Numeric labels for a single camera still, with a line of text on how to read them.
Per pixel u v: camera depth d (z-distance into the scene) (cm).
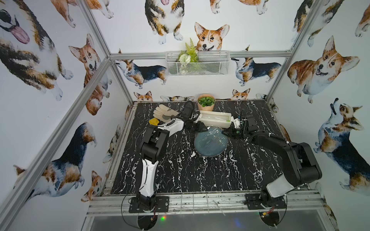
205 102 101
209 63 93
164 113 112
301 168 46
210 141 92
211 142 92
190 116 85
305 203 75
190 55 82
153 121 107
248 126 73
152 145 56
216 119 101
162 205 73
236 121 86
